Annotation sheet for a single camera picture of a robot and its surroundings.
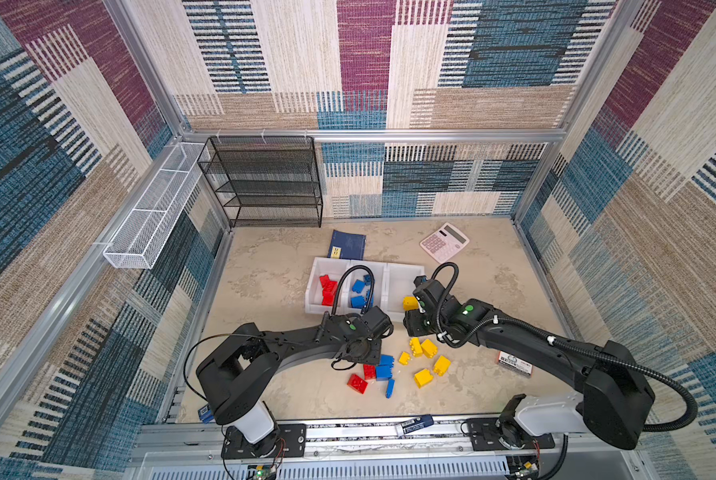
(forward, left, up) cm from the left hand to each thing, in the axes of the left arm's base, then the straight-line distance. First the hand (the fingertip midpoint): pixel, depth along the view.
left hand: (374, 352), depth 85 cm
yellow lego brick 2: (-4, -18, 0) cm, 19 cm away
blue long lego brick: (+22, +4, 0) cm, 22 cm away
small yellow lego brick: (-1, -8, -1) cm, 8 cm away
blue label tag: (-18, -9, 0) cm, 20 cm away
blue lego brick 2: (+24, +1, +1) cm, 24 cm away
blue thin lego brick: (-9, -4, 0) cm, 10 cm away
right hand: (+5, -11, +7) cm, 14 cm away
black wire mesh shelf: (+59, +38, +15) cm, 71 cm away
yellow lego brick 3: (-7, -13, -1) cm, 14 cm away
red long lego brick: (+19, +13, +4) cm, 24 cm away
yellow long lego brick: (+2, -12, 0) cm, 12 cm away
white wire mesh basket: (+29, +72, +15) cm, 79 cm away
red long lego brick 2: (-5, +2, -1) cm, 5 cm away
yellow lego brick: (0, -15, +1) cm, 15 cm away
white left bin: (+19, +19, -2) cm, 27 cm away
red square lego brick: (+25, +15, -2) cm, 29 cm away
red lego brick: (+16, +13, +4) cm, 21 cm away
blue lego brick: (+17, +4, -1) cm, 17 cm away
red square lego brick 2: (-8, +5, -1) cm, 9 cm away
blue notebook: (+40, +8, -1) cm, 41 cm away
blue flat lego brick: (-5, -2, -1) cm, 6 cm away
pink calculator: (+40, -27, 0) cm, 48 cm away
